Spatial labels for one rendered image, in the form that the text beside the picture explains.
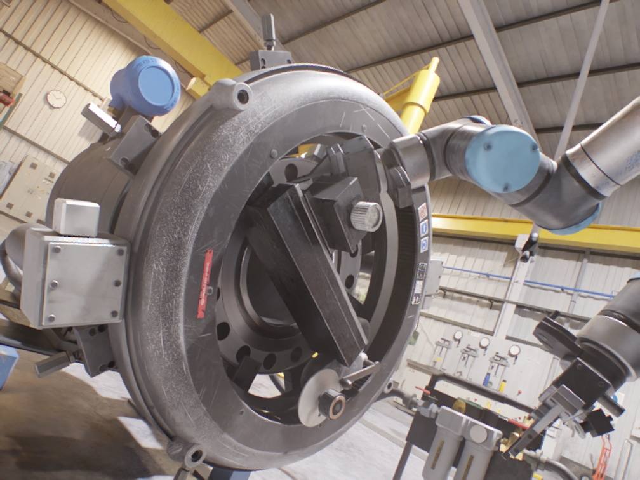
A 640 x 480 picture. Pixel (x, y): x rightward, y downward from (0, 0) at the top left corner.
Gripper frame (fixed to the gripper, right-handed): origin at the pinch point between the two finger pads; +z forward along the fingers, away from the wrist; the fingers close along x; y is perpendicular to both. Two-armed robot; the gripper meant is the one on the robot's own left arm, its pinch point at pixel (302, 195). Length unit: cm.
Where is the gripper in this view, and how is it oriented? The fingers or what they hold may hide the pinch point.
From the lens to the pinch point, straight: 72.6
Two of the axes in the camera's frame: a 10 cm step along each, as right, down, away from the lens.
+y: -2.0, -6.4, 7.4
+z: -9.5, 3.0, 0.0
